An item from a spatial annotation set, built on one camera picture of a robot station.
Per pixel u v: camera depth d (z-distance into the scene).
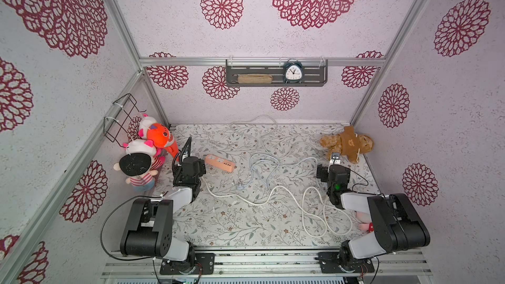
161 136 0.89
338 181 0.72
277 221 0.85
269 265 0.75
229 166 0.97
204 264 0.73
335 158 0.81
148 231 0.44
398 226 0.45
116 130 0.75
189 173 0.70
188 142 0.77
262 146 1.09
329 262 0.73
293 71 0.90
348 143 1.03
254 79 0.88
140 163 0.78
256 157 1.06
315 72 0.91
